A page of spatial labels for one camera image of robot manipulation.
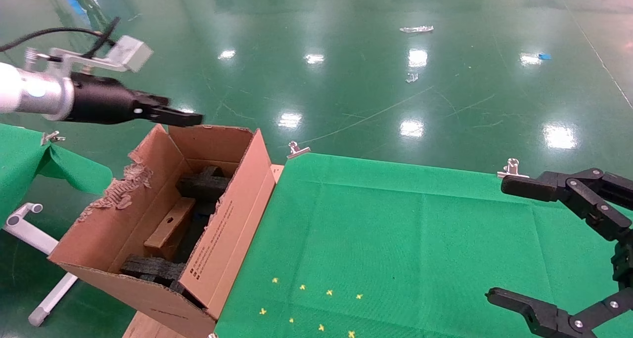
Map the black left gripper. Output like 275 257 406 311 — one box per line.
63 71 204 128

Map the large open cardboard carton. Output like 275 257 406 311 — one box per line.
48 123 278 338

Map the white pipe table leg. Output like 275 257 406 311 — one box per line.
2 202 81 327

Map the large green tablecloth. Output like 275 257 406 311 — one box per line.
214 152 633 338

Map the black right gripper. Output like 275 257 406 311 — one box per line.
486 168 633 338

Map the small green tablecloth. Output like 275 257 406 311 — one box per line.
0 123 115 227

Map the black foam insert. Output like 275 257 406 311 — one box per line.
120 253 208 309
177 165 234 215

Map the black camera cable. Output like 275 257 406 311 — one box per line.
0 16 122 59

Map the brown cardboard box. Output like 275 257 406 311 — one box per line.
143 196 197 260

